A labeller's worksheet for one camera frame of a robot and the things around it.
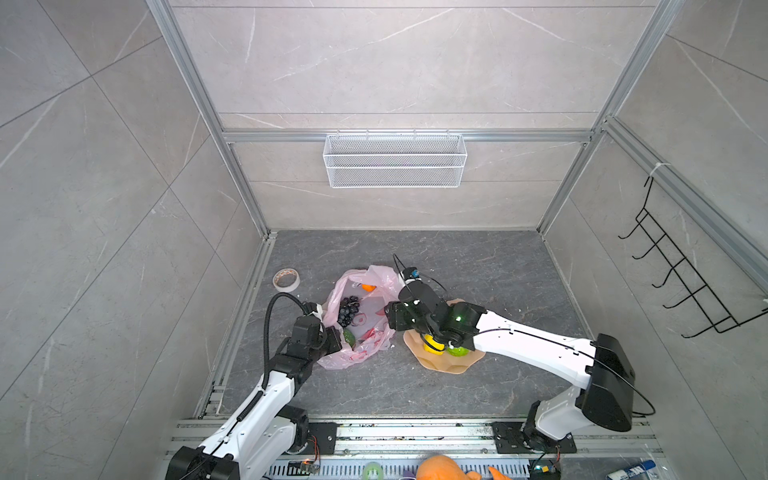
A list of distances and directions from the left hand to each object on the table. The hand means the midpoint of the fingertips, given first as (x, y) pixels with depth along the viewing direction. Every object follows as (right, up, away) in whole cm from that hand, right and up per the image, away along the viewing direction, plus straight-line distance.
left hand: (338, 325), depth 86 cm
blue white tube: (+70, -30, -17) cm, 78 cm away
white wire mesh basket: (+16, +53, +15) cm, 57 cm away
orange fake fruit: (+8, +10, +13) cm, 18 cm away
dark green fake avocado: (+3, -4, 0) cm, 5 cm away
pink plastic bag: (+8, -2, +9) cm, 12 cm away
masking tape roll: (-23, +15, +19) cm, 34 cm away
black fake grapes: (+2, +4, +6) cm, 8 cm away
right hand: (+16, +7, -8) cm, 19 cm away
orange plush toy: (+26, -26, -22) cm, 43 cm away
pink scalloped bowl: (+31, -11, 0) cm, 33 cm away
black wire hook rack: (+82, +8, -27) cm, 86 cm away
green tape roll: (+10, -30, -16) cm, 36 cm away
